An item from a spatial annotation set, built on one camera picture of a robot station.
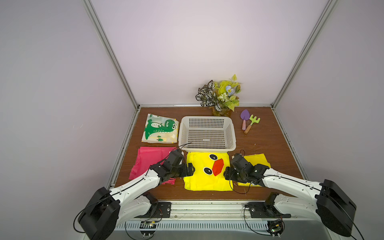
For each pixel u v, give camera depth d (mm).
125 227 646
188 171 756
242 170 636
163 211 728
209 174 835
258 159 898
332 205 398
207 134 1034
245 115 1140
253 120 1101
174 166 655
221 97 948
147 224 715
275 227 696
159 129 1002
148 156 888
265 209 651
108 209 398
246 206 731
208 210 746
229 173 753
